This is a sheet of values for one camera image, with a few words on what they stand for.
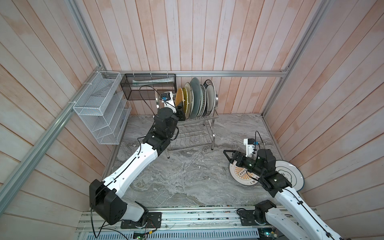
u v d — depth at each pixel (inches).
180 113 24.2
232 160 26.0
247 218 28.8
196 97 29.2
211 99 29.9
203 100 29.4
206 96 28.6
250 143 26.8
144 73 35.8
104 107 28.8
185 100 28.4
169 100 22.8
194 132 41.0
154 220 28.8
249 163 25.3
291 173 35.3
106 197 15.2
